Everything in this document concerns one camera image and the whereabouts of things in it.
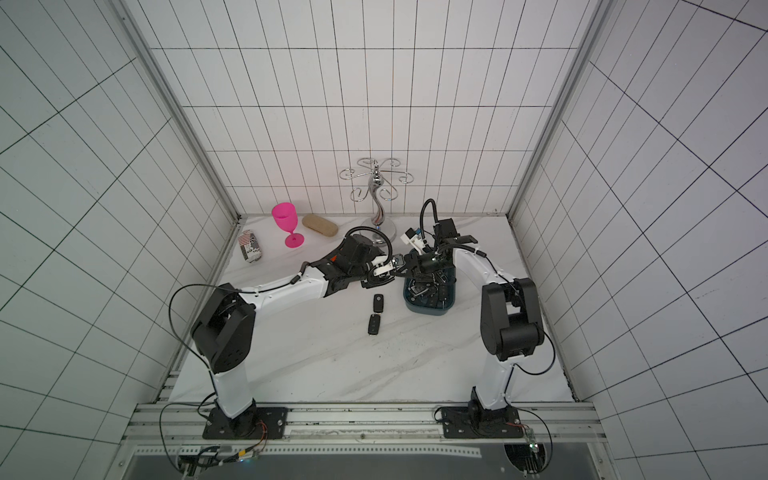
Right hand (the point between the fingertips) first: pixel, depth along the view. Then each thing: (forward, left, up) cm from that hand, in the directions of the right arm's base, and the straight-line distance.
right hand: (399, 267), depth 87 cm
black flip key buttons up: (-12, +7, -14) cm, 20 cm away
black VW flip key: (-5, +6, -14) cm, 16 cm away
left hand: (+2, +6, -2) cm, 7 cm away
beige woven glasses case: (+26, +32, -11) cm, 43 cm away
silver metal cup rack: (+25, +9, +15) cm, 31 cm away
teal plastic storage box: (-1, -11, -13) cm, 17 cm away
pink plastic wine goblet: (+18, +40, +1) cm, 44 cm away
